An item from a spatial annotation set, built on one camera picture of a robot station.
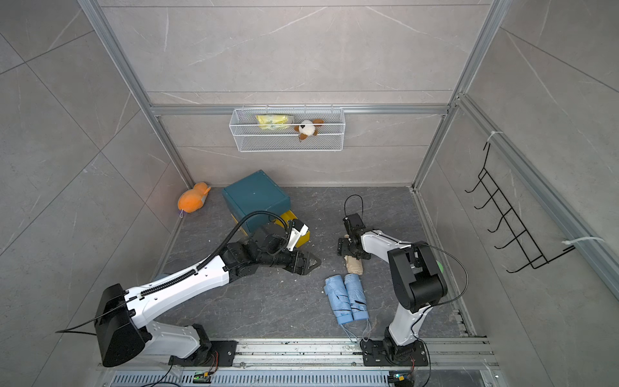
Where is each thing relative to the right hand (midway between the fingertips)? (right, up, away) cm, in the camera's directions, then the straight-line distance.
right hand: (351, 250), depth 97 cm
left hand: (-15, +2, -25) cm, 30 cm away
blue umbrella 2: (0, -13, -15) cm, 20 cm away
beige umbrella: (0, -4, -8) cm, 9 cm away
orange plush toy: (-71, +21, +9) cm, 74 cm away
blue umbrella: (-7, -11, -14) cm, 20 cm away
